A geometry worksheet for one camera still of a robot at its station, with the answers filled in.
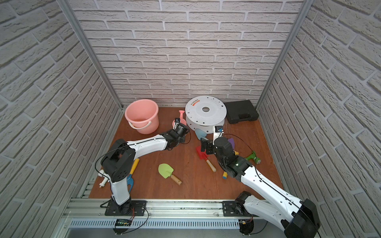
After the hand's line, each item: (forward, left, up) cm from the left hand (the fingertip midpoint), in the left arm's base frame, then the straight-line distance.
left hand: (176, 129), depth 96 cm
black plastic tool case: (+18, -48, -1) cm, 51 cm away
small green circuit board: (-50, +23, -11) cm, 56 cm away
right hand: (-15, -20, +13) cm, 28 cm away
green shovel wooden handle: (-25, +5, -8) cm, 27 cm away
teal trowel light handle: (+1, -17, -7) cm, 18 cm away
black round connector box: (-53, -37, -8) cm, 65 cm away
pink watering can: (-3, -5, +12) cm, 14 cm away
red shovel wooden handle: (-15, -18, -7) cm, 25 cm away
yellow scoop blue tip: (-28, -30, -5) cm, 41 cm away
